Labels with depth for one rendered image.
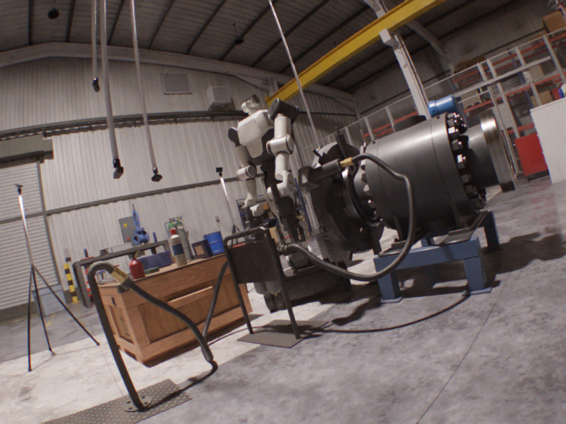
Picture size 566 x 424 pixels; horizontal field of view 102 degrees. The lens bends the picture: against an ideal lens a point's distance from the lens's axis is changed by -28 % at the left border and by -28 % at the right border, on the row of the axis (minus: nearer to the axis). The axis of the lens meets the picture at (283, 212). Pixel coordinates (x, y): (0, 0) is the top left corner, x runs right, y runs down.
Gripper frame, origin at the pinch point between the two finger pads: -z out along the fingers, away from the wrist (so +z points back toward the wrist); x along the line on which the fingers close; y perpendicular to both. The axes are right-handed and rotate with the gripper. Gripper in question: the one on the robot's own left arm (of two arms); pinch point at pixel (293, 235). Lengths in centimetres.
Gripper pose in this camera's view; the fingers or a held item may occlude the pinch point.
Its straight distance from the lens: 154.7
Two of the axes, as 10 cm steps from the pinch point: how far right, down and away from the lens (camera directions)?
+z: -2.7, -9.6, 0.4
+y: 9.2, -2.5, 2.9
